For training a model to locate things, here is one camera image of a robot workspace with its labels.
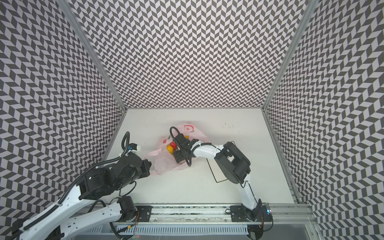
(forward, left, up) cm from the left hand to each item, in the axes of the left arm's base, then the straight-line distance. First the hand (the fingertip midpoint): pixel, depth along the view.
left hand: (151, 166), depth 68 cm
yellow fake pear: (+17, -4, -15) cm, 23 cm away
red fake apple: (+20, -5, -16) cm, 27 cm away
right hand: (+13, -11, -21) cm, 27 cm away
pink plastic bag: (+7, -3, -9) cm, 11 cm away
